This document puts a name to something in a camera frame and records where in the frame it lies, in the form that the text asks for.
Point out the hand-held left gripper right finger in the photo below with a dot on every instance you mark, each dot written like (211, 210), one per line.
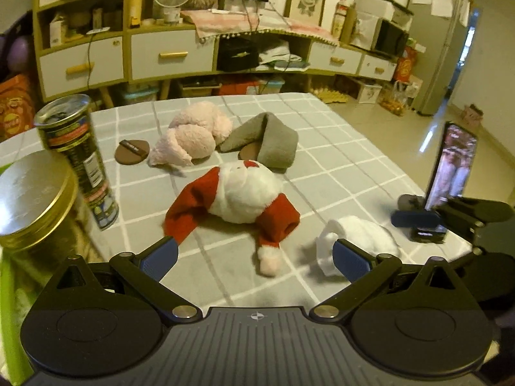
(350, 261)

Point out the black microwave oven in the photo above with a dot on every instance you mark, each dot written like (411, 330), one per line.
(386, 36)

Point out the black phone stand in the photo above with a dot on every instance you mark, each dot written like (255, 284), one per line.
(428, 235)

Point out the wooden drawer cabinet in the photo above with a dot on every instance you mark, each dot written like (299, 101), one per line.
(173, 54)

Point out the tall wooden shelf cabinet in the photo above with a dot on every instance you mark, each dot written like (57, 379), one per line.
(80, 64)

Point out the white cloth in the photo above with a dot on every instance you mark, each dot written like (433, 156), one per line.
(364, 235)

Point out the black bag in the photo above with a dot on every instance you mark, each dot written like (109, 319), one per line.
(237, 54)

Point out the red white santa plush toy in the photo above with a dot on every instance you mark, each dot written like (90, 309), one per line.
(245, 197)

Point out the tall black snack can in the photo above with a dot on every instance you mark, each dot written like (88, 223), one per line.
(82, 157)

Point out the yellow bottle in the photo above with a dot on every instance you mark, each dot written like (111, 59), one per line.
(136, 8)

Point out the low wooden sideboard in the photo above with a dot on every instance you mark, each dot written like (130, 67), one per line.
(334, 58)

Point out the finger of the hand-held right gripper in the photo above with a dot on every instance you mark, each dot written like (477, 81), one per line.
(414, 218)

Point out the red storage box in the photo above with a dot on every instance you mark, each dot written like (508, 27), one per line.
(239, 88)

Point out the egg tray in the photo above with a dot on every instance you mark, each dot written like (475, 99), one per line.
(334, 95)

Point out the clear cookie jar gold lid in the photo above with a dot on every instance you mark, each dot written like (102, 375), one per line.
(32, 201)

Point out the pink plush toy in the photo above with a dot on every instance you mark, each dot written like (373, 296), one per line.
(189, 136)

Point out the green plastic tray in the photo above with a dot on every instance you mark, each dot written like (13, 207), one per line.
(8, 297)

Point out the grey plush slipper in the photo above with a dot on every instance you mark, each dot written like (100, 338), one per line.
(277, 144)

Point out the pink table runner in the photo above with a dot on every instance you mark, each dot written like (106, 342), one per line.
(249, 24)

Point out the purple ball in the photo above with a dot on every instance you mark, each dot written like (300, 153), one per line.
(20, 52)

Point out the grey refrigerator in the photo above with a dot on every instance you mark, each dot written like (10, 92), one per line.
(440, 48)

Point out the orange printed barrel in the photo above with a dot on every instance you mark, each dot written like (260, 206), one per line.
(14, 108)

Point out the smartphone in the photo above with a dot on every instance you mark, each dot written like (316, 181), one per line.
(454, 165)

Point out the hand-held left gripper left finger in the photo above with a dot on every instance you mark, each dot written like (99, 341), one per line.
(161, 257)

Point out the brown round powder puff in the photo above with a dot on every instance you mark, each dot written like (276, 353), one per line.
(132, 152)

